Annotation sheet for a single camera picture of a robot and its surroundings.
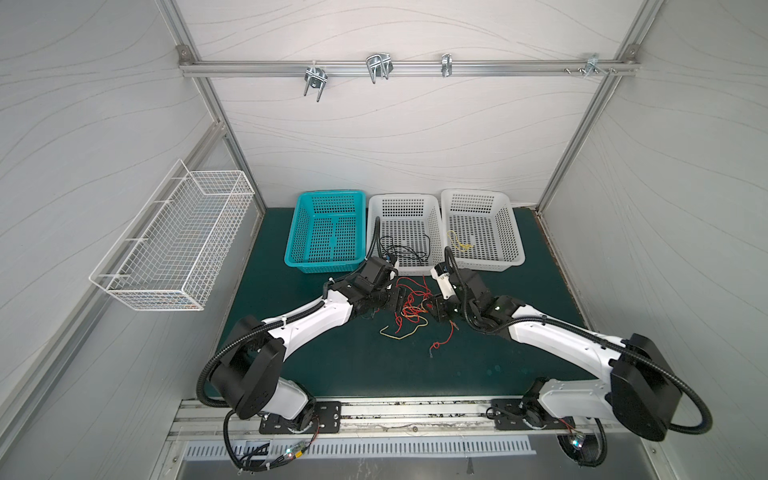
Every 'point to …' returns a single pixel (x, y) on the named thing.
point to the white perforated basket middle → (411, 230)
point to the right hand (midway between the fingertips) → (431, 294)
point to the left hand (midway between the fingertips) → (402, 290)
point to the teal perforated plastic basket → (329, 231)
